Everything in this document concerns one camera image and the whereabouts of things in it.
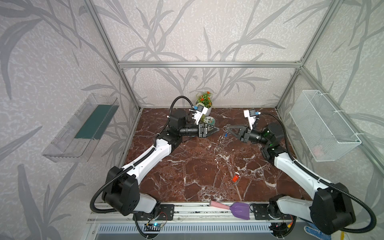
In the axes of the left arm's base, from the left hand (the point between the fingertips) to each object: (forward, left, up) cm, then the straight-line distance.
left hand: (218, 127), depth 68 cm
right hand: (+1, -5, 0) cm, 5 cm away
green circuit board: (-35, +30, -32) cm, 56 cm away
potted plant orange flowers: (+38, +5, -19) cm, 43 cm away
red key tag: (-13, -12, -32) cm, 37 cm away
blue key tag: (-2, -4, -2) cm, 5 cm away
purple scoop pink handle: (-29, -13, -31) cm, 44 cm away
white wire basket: (-5, -45, +3) cm, 45 cm away
